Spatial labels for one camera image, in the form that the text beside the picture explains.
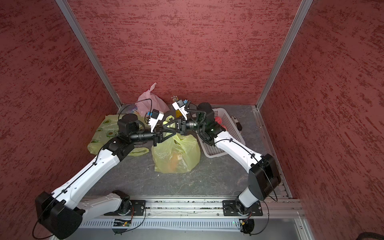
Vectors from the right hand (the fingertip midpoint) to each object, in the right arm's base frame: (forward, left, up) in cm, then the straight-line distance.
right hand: (164, 131), depth 64 cm
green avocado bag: (-2, -4, -17) cm, 18 cm away
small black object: (+22, -44, -29) cm, 57 cm away
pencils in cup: (+39, 0, -16) cm, 42 cm away
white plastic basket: (+7, -24, -34) cm, 42 cm away
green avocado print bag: (+22, +47, -28) cm, 59 cm away
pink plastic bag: (+41, +22, -21) cm, 51 cm away
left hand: (0, -4, -3) cm, 5 cm away
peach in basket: (-5, -2, -19) cm, 20 cm away
